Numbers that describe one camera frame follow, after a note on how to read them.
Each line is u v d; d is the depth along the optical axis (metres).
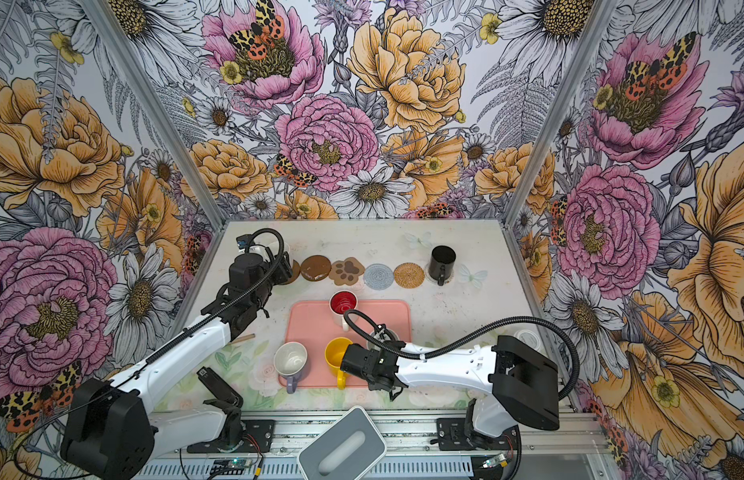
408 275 1.05
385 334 0.72
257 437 0.74
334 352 0.83
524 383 0.43
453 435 0.74
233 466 0.71
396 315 0.97
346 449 0.72
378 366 0.57
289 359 0.85
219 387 0.80
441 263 0.99
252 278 0.63
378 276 1.05
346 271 1.06
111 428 0.40
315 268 1.09
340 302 0.93
